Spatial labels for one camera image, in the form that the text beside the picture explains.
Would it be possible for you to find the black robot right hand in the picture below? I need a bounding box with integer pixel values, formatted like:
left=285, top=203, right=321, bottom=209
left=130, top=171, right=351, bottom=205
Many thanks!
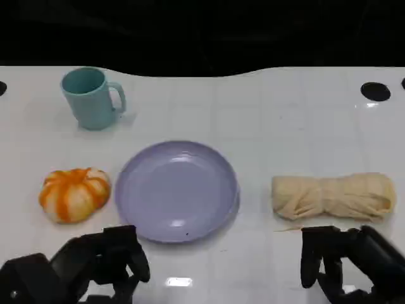
left=299, top=224, right=405, bottom=304

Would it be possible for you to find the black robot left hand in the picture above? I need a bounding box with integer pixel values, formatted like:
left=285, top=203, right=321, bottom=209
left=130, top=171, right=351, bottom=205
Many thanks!
left=50, top=224, right=151, bottom=304

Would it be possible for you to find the beige towel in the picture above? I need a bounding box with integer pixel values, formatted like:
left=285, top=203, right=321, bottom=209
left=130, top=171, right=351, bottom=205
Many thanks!
left=271, top=172, right=397, bottom=222

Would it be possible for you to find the orange and white bread roll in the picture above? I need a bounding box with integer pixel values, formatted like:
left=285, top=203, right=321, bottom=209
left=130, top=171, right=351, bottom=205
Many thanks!
left=38, top=167, right=111, bottom=225

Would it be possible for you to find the lilac plate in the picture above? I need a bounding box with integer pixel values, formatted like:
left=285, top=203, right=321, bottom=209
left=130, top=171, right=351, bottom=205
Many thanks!
left=114, top=140, right=240, bottom=244

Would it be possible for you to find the pale green mug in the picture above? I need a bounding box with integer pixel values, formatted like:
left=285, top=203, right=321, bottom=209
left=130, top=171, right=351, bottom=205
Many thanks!
left=60, top=66, right=127, bottom=130

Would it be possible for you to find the black backdrop curtain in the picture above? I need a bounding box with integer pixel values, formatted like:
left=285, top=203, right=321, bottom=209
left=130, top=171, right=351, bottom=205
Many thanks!
left=0, top=0, right=405, bottom=77

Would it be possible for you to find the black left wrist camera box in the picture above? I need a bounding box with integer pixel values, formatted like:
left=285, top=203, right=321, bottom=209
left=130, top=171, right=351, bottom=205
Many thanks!
left=0, top=252, right=80, bottom=304

